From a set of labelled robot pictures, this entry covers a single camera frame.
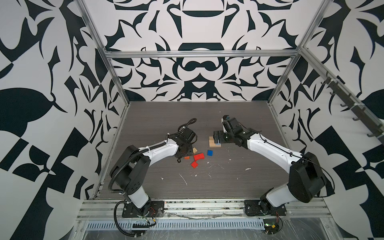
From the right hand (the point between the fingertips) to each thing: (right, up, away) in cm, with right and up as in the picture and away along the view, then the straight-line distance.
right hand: (221, 134), depth 87 cm
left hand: (-18, -9, +3) cm, 20 cm away
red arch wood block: (-12, -13, +3) cm, 18 cm away
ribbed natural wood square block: (-15, -10, +7) cm, 19 cm away
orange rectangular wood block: (-20, -14, +2) cm, 24 cm away
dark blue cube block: (-5, -12, +7) cm, 15 cm away
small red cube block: (-15, -18, +2) cm, 24 cm away
